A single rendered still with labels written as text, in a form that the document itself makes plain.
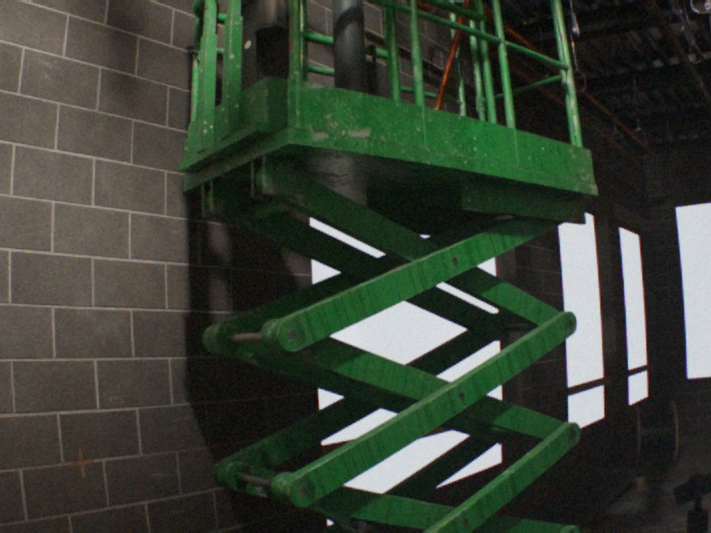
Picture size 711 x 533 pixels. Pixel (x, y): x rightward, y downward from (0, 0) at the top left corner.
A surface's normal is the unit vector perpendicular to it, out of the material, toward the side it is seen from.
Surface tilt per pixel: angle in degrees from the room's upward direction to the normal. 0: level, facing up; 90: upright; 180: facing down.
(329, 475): 90
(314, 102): 90
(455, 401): 90
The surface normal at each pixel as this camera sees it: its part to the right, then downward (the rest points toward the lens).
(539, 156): 0.65, -0.11
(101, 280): 0.83, -0.10
